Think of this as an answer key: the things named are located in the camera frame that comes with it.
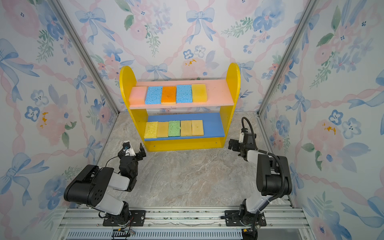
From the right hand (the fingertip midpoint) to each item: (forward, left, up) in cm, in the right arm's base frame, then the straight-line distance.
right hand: (236, 141), depth 99 cm
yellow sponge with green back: (0, +47, +12) cm, 48 cm away
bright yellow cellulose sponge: (-1, +54, +12) cm, 55 cm away
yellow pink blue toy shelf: (+28, +40, -4) cm, 49 cm away
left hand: (-8, +64, +8) cm, 65 cm away
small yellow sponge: (+1, +26, +12) cm, 29 cm away
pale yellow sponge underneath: (+1, +33, +12) cm, 35 cm away
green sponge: (+1, +40, +12) cm, 42 cm away
